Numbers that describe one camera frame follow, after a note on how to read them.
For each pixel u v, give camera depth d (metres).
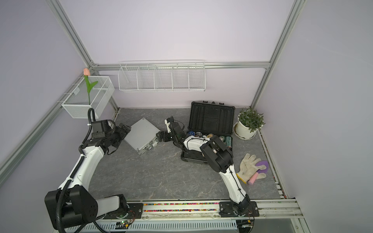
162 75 0.99
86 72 0.85
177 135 0.77
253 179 0.80
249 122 0.89
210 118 1.03
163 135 0.87
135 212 0.72
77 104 0.81
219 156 0.56
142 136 0.99
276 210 0.75
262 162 0.90
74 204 0.41
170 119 0.87
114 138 0.70
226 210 0.74
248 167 0.87
